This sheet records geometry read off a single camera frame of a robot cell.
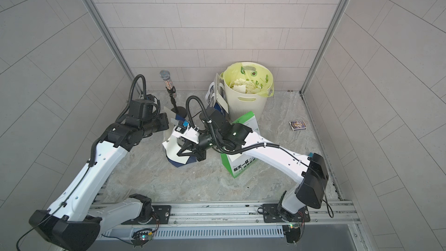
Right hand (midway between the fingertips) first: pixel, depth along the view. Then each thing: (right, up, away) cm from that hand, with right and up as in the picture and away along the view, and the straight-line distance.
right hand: (182, 154), depth 60 cm
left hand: (-9, +12, +14) cm, 21 cm away
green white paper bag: (+20, -7, +12) cm, 25 cm away
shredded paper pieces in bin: (+24, +28, +33) cm, 49 cm away
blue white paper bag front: (-4, +2, +2) cm, 5 cm away
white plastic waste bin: (+22, +18, +24) cm, 37 cm away
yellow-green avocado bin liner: (+28, +36, +36) cm, 58 cm away
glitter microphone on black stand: (-14, +14, +44) cm, 49 cm away
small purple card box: (+56, +6, +38) cm, 68 cm away
